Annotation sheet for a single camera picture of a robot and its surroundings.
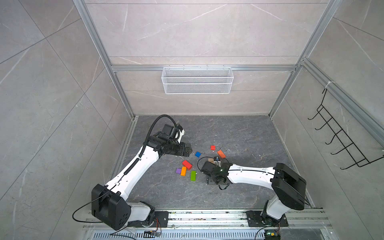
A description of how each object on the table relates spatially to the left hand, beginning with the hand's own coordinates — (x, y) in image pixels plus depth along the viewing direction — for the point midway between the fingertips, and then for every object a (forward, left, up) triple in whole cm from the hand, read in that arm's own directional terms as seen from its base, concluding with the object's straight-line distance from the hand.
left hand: (184, 146), depth 79 cm
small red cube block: (+11, -19, -19) cm, 29 cm away
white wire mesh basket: (+46, -9, +11) cm, 49 cm away
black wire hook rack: (-14, -72, +13) cm, 75 cm away
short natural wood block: (-5, -15, -7) cm, 18 cm away
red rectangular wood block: (-2, -1, -17) cm, 17 cm away
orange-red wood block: (+5, -24, -18) cm, 30 cm away
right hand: (-11, -16, -18) cm, 27 cm away
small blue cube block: (+6, -8, -19) cm, 22 cm away
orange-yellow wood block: (-6, +1, -19) cm, 20 cm away
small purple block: (-6, +4, -19) cm, 20 cm away
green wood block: (-9, -5, -19) cm, 21 cm away
